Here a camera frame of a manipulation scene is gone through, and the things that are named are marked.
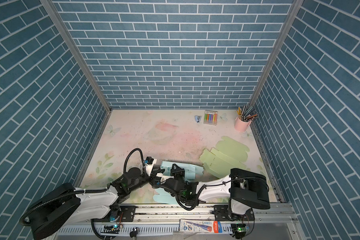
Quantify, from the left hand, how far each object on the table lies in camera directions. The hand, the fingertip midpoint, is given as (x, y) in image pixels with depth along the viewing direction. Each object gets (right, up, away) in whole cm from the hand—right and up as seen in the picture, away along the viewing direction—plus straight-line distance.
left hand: (163, 170), depth 82 cm
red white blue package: (+20, -22, -12) cm, 32 cm away
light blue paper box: (+15, +1, -3) cm, 16 cm away
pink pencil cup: (+51, +24, +22) cm, 61 cm away
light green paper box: (+40, +5, +14) cm, 43 cm away
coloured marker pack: (+31, +30, +33) cm, 54 cm away
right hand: (+6, +5, -2) cm, 8 cm away
